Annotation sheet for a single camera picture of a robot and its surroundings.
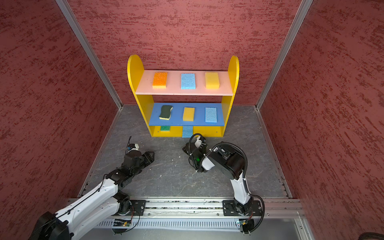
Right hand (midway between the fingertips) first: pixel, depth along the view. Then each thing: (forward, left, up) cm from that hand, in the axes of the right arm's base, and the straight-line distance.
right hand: (184, 146), depth 97 cm
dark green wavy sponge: (+18, +12, +14) cm, 26 cm away
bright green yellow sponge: (+12, +13, +3) cm, 18 cm away
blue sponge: (+14, -18, +15) cm, 28 cm away
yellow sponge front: (+14, -4, +17) cm, 22 cm away
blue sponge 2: (+11, -2, +1) cm, 11 cm away
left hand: (-10, +18, +6) cm, 22 cm away
